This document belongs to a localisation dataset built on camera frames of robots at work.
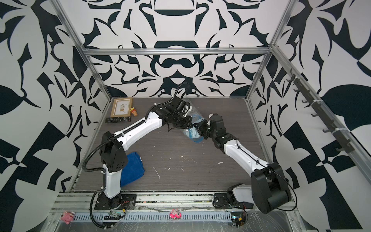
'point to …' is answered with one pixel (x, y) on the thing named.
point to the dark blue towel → (133, 170)
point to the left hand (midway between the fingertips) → (192, 123)
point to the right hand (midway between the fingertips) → (192, 122)
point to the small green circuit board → (119, 213)
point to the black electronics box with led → (238, 218)
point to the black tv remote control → (118, 119)
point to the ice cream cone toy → (134, 111)
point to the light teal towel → (192, 133)
